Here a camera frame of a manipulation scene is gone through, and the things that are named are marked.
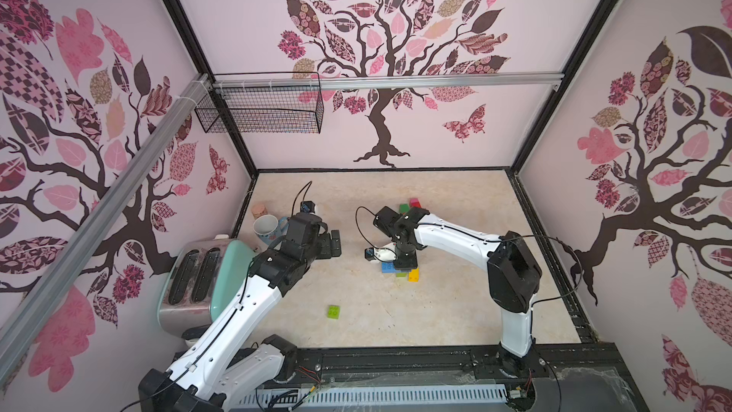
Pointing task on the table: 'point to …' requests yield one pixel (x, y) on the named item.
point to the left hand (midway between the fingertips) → (323, 242)
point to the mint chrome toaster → (195, 278)
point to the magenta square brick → (415, 202)
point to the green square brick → (404, 208)
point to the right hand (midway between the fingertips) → (400, 255)
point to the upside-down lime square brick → (401, 275)
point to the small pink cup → (258, 210)
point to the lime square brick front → (334, 312)
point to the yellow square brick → (414, 276)
